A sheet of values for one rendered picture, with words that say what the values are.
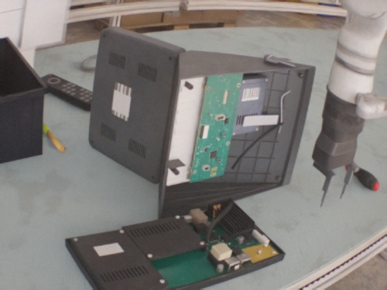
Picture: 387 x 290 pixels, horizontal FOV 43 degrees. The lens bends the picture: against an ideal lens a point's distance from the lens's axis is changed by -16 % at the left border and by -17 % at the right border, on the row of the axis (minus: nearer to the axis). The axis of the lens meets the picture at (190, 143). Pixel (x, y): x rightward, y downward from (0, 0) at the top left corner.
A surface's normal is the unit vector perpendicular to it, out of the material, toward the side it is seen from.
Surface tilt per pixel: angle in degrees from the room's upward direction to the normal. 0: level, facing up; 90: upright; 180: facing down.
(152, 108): 90
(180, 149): 90
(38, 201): 0
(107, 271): 0
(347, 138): 98
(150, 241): 0
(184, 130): 90
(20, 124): 90
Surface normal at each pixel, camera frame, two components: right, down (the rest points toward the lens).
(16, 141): 0.57, 0.47
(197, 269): 0.14, -0.86
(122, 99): -0.59, 0.32
